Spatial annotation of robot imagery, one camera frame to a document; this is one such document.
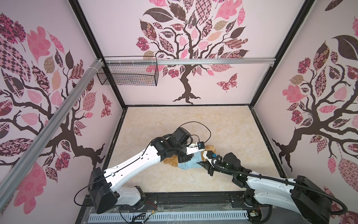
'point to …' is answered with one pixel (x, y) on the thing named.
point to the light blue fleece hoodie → (196, 157)
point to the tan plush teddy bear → (173, 160)
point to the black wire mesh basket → (129, 74)
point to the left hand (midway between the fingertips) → (190, 154)
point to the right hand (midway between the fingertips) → (198, 159)
